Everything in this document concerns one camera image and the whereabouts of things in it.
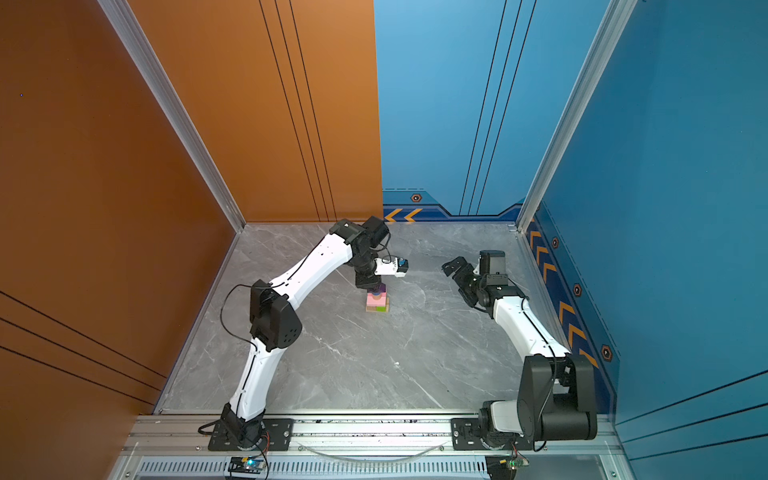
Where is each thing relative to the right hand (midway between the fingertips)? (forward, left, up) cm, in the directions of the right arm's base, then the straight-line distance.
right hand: (447, 274), depth 88 cm
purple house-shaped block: (-4, +21, -1) cm, 21 cm away
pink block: (-2, +23, -7) cm, 24 cm away
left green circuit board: (-44, +52, -15) cm, 70 cm away
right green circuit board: (-44, -13, -14) cm, 48 cm away
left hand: (+1, +21, -2) cm, 22 cm away
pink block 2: (-5, +22, -8) cm, 24 cm away
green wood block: (-5, +20, -12) cm, 24 cm away
